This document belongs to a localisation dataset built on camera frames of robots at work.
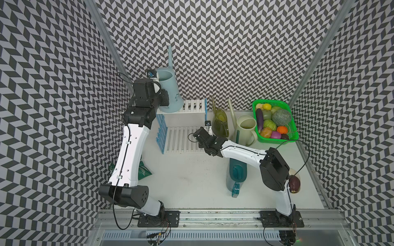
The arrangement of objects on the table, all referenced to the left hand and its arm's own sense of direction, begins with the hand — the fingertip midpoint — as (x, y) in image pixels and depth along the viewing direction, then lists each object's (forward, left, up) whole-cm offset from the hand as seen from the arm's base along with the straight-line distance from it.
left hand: (161, 92), depth 70 cm
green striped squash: (+8, -63, -32) cm, 71 cm away
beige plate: (-21, -72, -43) cm, 87 cm away
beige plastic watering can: (-2, -43, -21) cm, 48 cm away
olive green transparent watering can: (+7, -30, -32) cm, 44 cm away
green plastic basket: (0, -70, -35) cm, 78 cm away
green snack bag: (-23, +14, -37) cm, 46 cm away
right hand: (-5, -20, -31) cm, 37 cm away
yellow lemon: (+24, -65, -33) cm, 77 cm away
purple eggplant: (+11, -57, -33) cm, 67 cm away
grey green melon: (+9, -69, -28) cm, 75 cm away
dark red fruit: (-30, -67, -37) cm, 82 cm away
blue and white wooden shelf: (+7, +1, -40) cm, 41 cm away
